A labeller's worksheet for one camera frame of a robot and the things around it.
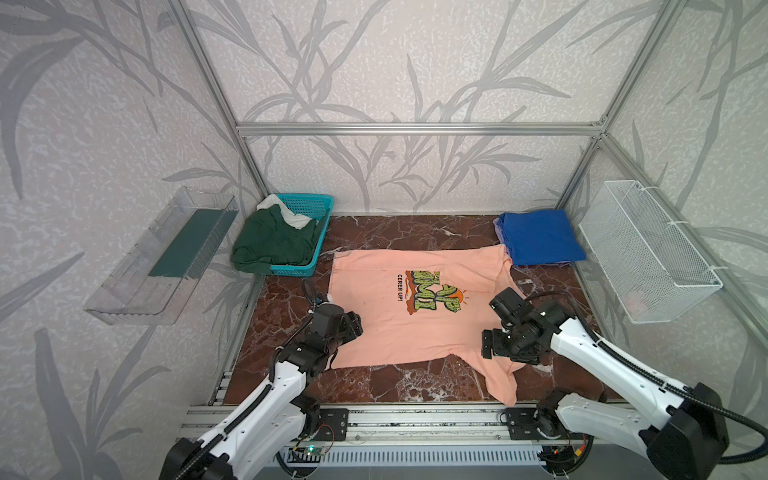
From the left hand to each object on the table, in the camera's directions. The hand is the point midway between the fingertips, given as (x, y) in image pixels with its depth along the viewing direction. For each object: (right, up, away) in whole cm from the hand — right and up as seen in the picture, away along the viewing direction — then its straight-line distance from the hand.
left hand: (357, 312), depth 85 cm
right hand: (+37, -7, -6) cm, 39 cm away
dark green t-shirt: (-36, +22, +20) cm, 46 cm away
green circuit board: (-8, -30, -15) cm, 34 cm away
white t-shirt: (-30, +29, +34) cm, 54 cm away
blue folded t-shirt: (+63, +22, +23) cm, 71 cm away
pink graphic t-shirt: (+18, 0, +11) cm, 21 cm away
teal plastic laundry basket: (-22, +35, +30) cm, 51 cm away
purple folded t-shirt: (+50, +27, +30) cm, 64 cm away
